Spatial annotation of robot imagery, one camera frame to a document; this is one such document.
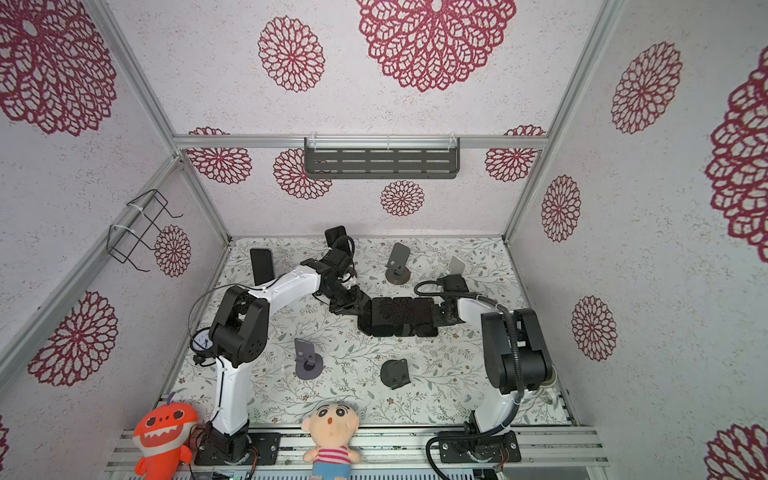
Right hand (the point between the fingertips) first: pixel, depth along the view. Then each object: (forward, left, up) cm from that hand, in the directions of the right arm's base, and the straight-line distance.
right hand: (442, 313), depth 98 cm
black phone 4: (+20, +37, +16) cm, 45 cm away
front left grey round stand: (-20, +40, +4) cm, 45 cm away
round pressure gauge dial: (-14, +74, +4) cm, 75 cm away
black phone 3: (-4, +25, +2) cm, 25 cm away
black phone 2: (-2, +13, +1) cm, 13 cm away
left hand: (-4, +26, +4) cm, 26 cm away
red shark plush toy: (-40, +69, +9) cm, 80 cm away
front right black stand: (-23, +15, +6) cm, 28 cm away
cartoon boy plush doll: (-37, +30, +9) cm, 48 cm away
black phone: (-3, +7, +2) cm, 7 cm away
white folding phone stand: (+13, -5, +8) cm, 16 cm away
